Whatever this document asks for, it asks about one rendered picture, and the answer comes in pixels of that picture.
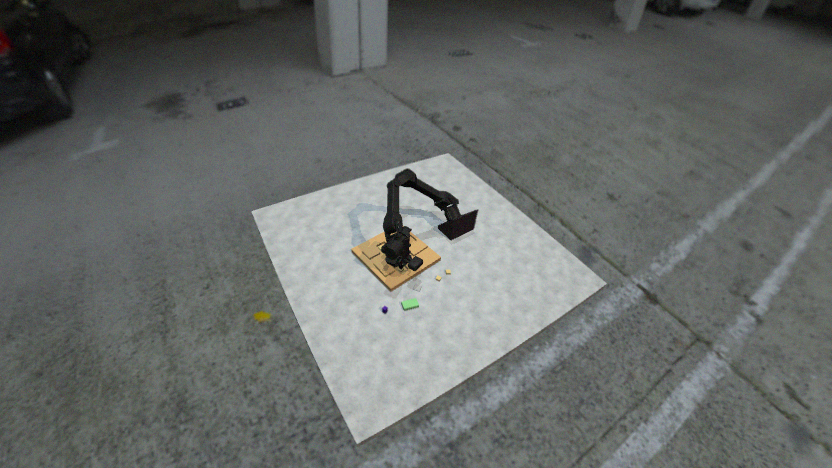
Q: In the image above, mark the tan board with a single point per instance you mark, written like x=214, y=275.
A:
x=373, y=259

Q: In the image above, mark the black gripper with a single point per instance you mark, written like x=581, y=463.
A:
x=413, y=264

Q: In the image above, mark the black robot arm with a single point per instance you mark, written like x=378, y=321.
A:
x=393, y=220

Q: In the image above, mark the light green rectangular block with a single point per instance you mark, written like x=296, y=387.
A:
x=410, y=304

